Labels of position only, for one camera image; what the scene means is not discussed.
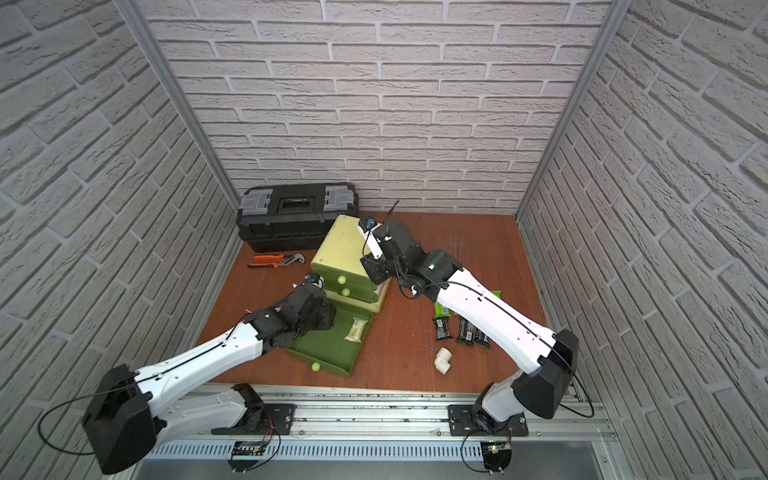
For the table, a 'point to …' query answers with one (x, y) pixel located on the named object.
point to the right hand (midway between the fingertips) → (377, 254)
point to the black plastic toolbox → (292, 218)
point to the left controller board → (246, 448)
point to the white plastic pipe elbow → (442, 361)
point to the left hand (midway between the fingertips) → (333, 306)
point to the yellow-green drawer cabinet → (338, 263)
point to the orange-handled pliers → (276, 265)
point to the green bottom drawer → (334, 349)
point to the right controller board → (496, 455)
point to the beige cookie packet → (356, 330)
